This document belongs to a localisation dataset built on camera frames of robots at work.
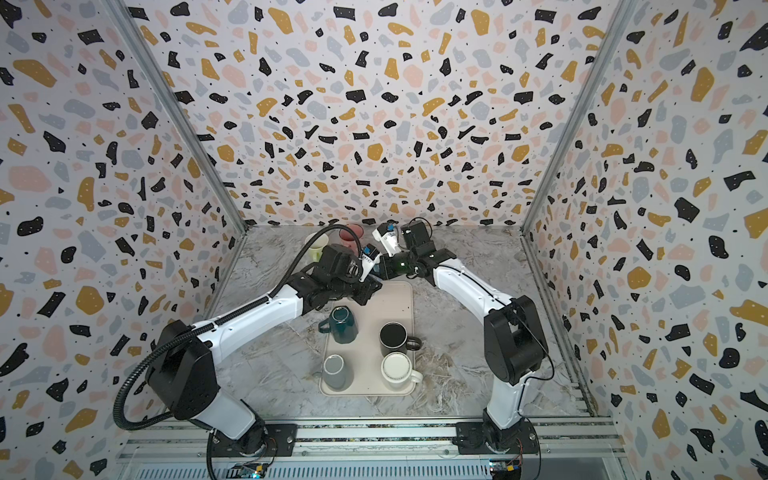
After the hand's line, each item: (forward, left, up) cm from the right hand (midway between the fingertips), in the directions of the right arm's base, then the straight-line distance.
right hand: (365, 262), depth 83 cm
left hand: (-4, -5, -2) cm, 7 cm away
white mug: (-25, -9, -15) cm, 30 cm away
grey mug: (-26, +6, -11) cm, 29 cm away
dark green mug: (-13, +7, -12) cm, 19 cm away
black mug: (-16, -8, -12) cm, 22 cm away
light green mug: (+18, +20, -14) cm, 31 cm away
